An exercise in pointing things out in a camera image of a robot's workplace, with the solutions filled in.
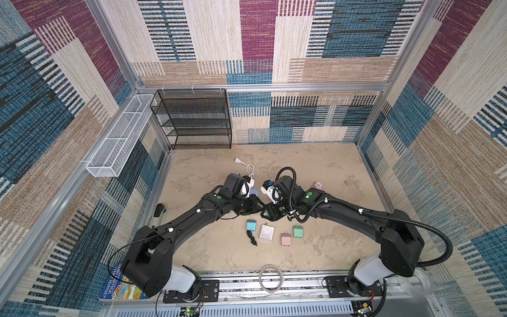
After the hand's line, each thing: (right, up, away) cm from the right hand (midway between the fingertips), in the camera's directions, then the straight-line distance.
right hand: (268, 214), depth 81 cm
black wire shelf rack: (-39, +45, +28) cm, 66 cm away
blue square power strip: (-6, +9, +2) cm, 11 cm away
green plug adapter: (+13, -9, +5) cm, 17 cm away
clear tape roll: (+56, -26, -6) cm, 62 cm away
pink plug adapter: (+8, -11, +3) cm, 14 cm away
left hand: (-1, +2, -1) cm, 3 cm away
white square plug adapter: (0, -9, +4) cm, 9 cm away
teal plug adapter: (-7, -6, +6) cm, 11 cm away
